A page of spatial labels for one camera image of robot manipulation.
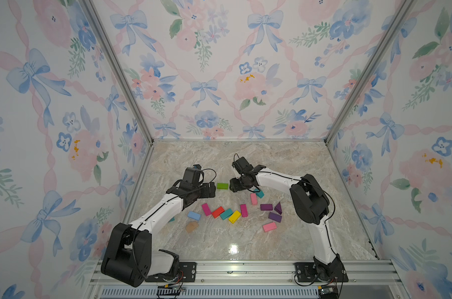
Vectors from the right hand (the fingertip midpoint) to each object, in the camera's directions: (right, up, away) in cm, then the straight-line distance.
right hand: (235, 185), depth 99 cm
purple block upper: (+15, -10, -6) cm, 19 cm away
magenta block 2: (+4, -11, -9) cm, 14 cm away
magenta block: (-15, -10, -8) cm, 20 cm away
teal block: (+12, -4, -4) cm, 13 cm away
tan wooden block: (-21, -16, -15) cm, 30 cm away
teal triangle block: (-30, -15, -10) cm, 35 cm away
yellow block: (-1, -13, -11) cm, 17 cm away
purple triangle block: (+20, -9, -10) cm, 24 cm away
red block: (-9, -12, -9) cm, 17 cm away
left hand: (-13, +1, -10) cm, 17 cm away
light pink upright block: (+9, -6, -4) cm, 12 cm away
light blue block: (-19, -13, -11) cm, 25 cm away
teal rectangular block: (-5, -12, -9) cm, 16 cm away
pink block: (+15, -17, -13) cm, 26 cm away
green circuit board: (+35, -38, -26) cm, 58 cm away
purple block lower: (+18, -14, -10) cm, 25 cm away
